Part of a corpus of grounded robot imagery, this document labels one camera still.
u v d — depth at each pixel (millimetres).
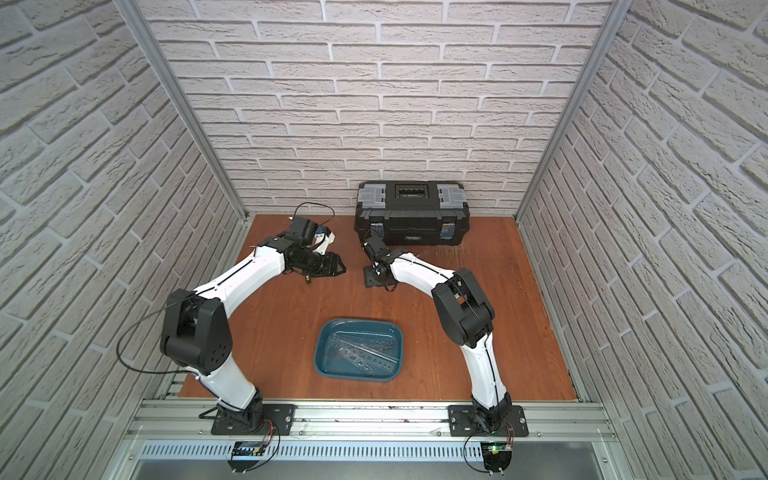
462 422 740
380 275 715
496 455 705
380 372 822
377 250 775
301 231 711
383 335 877
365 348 852
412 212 974
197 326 495
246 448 724
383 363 829
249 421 656
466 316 532
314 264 760
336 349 852
